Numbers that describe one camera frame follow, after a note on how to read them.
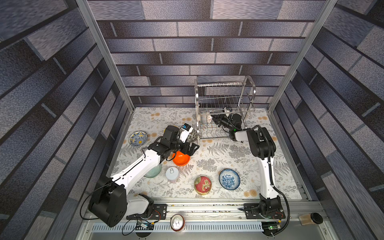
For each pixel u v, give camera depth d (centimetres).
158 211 74
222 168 90
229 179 84
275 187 64
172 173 81
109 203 40
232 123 85
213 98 90
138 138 100
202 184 79
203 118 100
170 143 63
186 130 71
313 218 64
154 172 85
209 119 99
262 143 63
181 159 88
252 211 73
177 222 62
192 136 103
